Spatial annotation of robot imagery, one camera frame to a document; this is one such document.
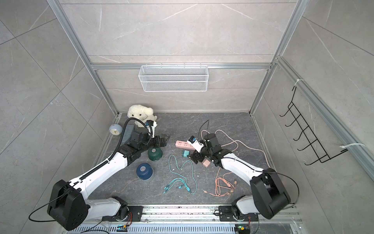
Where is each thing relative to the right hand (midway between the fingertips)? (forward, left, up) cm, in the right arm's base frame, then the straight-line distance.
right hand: (194, 148), depth 86 cm
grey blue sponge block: (+23, +48, -8) cm, 54 cm away
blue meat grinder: (-13, +27, -1) cm, 31 cm away
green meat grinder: (-3, +23, 0) cm, 23 cm away
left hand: (+4, +17, +9) cm, 20 cm away
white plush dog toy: (+24, +33, +7) cm, 41 cm away
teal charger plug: (+2, +5, -9) cm, 10 cm away
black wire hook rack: (-11, -54, +19) cm, 58 cm away
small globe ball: (+18, +55, -3) cm, 58 cm away
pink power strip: (+9, +6, -9) cm, 14 cm away
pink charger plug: (-6, -8, -8) cm, 13 cm away
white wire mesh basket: (+45, +13, +19) cm, 51 cm away
